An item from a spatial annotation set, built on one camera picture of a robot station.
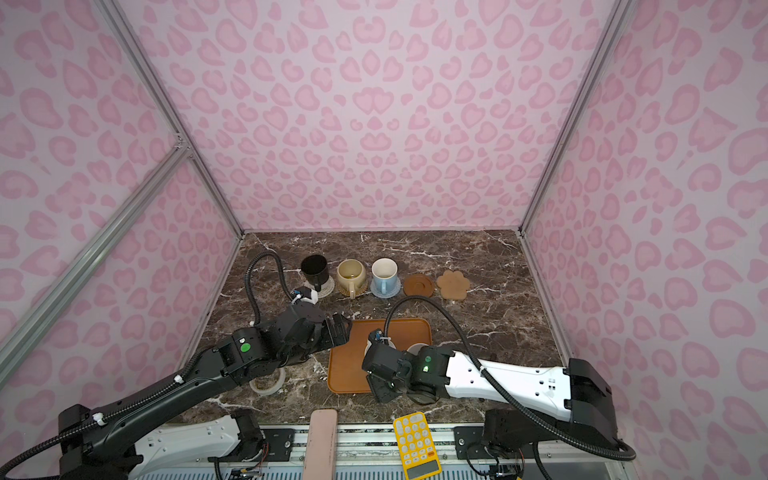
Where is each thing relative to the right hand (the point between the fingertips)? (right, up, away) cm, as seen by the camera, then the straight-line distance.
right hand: (380, 384), depth 72 cm
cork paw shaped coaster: (+24, +20, +32) cm, 45 cm away
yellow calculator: (+9, -15, 0) cm, 18 cm away
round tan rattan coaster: (-12, +19, +26) cm, 34 cm away
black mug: (-23, +26, +26) cm, 44 cm away
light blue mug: (0, +25, +28) cm, 38 cm away
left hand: (-9, +14, 0) cm, 17 cm away
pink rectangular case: (-14, -16, -1) cm, 21 cm away
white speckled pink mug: (+7, +14, -17) cm, 23 cm away
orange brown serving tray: (-10, -3, +13) cm, 17 cm away
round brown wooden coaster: (+12, +21, +32) cm, 40 cm away
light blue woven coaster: (+1, +18, +27) cm, 32 cm away
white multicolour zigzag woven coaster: (-19, +20, +29) cm, 40 cm away
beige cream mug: (-11, +24, +29) cm, 40 cm away
